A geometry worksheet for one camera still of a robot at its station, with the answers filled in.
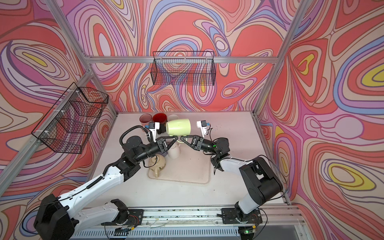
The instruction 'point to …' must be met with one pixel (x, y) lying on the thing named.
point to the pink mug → (145, 118)
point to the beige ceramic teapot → (157, 163)
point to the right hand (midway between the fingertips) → (182, 142)
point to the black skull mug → (161, 118)
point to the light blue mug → (172, 117)
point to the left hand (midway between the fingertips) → (178, 139)
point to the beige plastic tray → (192, 166)
